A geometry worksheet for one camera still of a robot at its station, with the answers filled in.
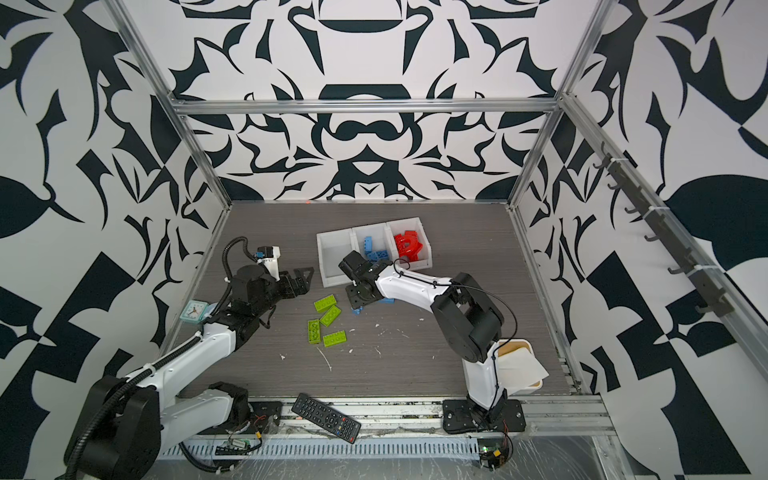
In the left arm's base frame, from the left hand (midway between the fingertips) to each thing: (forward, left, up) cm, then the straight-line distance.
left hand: (300, 265), depth 84 cm
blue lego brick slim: (-8, -15, -14) cm, 22 cm away
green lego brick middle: (-8, -7, -15) cm, 19 cm away
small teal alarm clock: (-6, +33, -13) cm, 36 cm away
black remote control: (-35, -8, -14) cm, 38 cm away
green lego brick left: (-13, -3, -14) cm, 20 cm away
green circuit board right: (-43, -47, -16) cm, 66 cm away
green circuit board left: (-39, +11, -15) cm, 43 cm away
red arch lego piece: (+13, -32, -10) cm, 36 cm away
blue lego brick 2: (-18, -23, +12) cm, 32 cm away
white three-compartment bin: (+16, -6, -12) cm, 21 cm away
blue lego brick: (+12, -23, -13) cm, 29 cm away
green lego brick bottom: (-15, -9, -15) cm, 23 cm away
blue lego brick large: (+17, -18, -13) cm, 28 cm away
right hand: (-4, -16, -11) cm, 20 cm away
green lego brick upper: (-5, -4, -13) cm, 15 cm away
